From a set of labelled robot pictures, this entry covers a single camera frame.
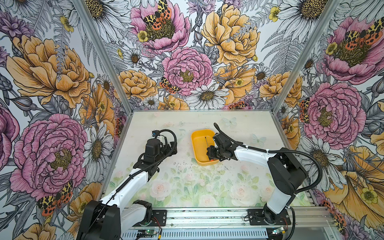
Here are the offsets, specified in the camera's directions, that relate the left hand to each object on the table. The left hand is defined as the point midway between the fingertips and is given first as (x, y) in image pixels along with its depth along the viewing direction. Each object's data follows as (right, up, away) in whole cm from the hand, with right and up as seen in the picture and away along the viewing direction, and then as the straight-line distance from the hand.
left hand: (169, 148), depth 86 cm
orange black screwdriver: (+24, -7, +2) cm, 25 cm away
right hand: (+23, -7, +5) cm, 25 cm away
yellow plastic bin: (+19, +3, +19) cm, 27 cm away
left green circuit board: (-6, -37, -15) cm, 41 cm away
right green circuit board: (+53, -37, -15) cm, 66 cm away
